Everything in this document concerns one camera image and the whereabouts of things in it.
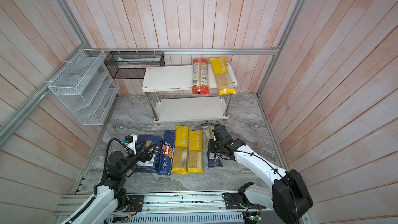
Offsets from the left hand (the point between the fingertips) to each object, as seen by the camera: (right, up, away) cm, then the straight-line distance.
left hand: (151, 145), depth 81 cm
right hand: (+32, 0, +5) cm, 32 cm away
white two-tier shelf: (+4, +35, -1) cm, 35 cm away
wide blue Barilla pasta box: (-4, +1, +6) cm, 8 cm away
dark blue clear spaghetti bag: (+33, -7, -4) cm, 34 cm away
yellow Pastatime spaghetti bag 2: (+24, -11, +3) cm, 26 cm away
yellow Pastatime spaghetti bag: (+15, -8, +5) cm, 18 cm away
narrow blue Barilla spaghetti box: (+8, -5, +5) cm, 11 cm away
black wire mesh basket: (-21, +50, +23) cm, 59 cm away
